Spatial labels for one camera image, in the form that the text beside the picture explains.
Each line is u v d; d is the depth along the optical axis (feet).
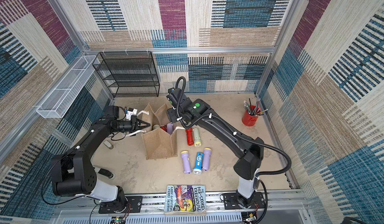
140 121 2.60
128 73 3.57
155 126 3.05
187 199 2.39
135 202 2.44
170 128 3.04
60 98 2.39
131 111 2.65
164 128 3.08
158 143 2.72
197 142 2.99
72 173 1.56
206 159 2.79
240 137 1.47
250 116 3.15
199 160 2.77
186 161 2.79
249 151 1.42
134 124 2.40
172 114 2.18
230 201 2.40
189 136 3.08
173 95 1.79
